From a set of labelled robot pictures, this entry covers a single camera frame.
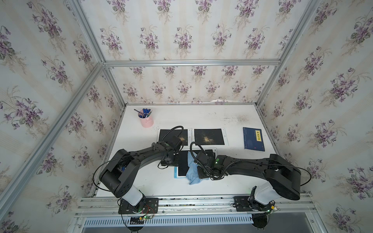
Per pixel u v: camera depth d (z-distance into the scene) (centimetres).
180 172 84
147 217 69
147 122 100
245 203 73
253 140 99
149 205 74
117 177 44
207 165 65
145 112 101
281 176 43
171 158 76
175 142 72
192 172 83
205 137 100
